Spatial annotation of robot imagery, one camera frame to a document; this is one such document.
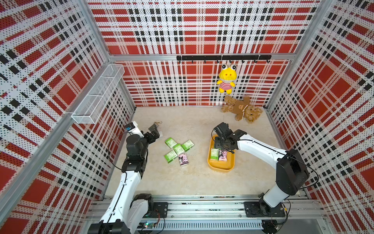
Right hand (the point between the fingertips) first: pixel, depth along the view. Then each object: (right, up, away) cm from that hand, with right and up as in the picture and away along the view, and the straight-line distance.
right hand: (222, 143), depth 88 cm
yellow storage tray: (+5, -14, +2) cm, 15 cm away
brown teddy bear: (+20, +23, +22) cm, 37 cm away
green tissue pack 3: (-27, -5, +5) cm, 28 cm away
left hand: (-41, +10, -9) cm, 43 cm away
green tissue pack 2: (-22, -3, +8) cm, 23 cm away
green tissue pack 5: (-4, -8, +3) cm, 9 cm away
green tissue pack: (-33, -1, +10) cm, 35 cm away
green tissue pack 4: (-32, -9, +3) cm, 34 cm away
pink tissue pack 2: (+1, -8, +3) cm, 9 cm away
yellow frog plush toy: (+4, +43, +3) cm, 44 cm away
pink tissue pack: (-24, -10, +1) cm, 26 cm away
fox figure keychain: (-47, +12, +22) cm, 53 cm away
